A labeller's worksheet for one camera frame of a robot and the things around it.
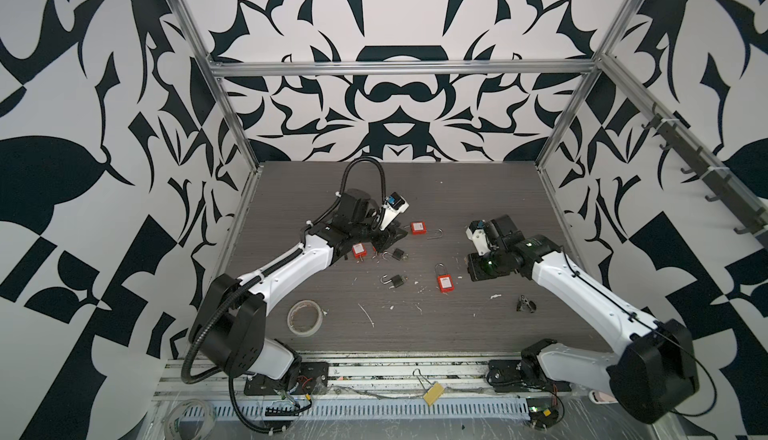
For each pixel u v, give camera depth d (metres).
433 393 0.73
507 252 0.61
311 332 0.81
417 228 0.99
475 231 0.76
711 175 0.59
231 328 0.42
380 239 0.73
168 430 0.65
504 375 0.74
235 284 0.45
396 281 0.90
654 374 0.41
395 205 0.70
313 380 0.73
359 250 0.95
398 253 0.96
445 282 0.89
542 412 0.71
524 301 0.84
